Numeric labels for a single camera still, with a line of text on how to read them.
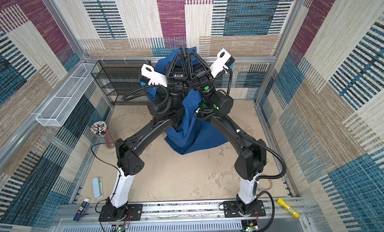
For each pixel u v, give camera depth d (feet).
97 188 2.55
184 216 2.39
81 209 2.39
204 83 1.46
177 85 1.49
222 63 1.50
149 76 1.45
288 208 2.39
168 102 1.60
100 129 2.73
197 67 1.50
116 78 3.52
